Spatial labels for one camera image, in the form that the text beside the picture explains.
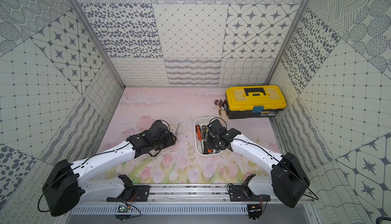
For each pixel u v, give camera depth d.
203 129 0.95
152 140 0.62
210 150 0.84
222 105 1.07
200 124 0.98
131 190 0.67
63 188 0.39
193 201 0.73
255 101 0.90
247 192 0.64
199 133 0.94
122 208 0.71
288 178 0.41
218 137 0.61
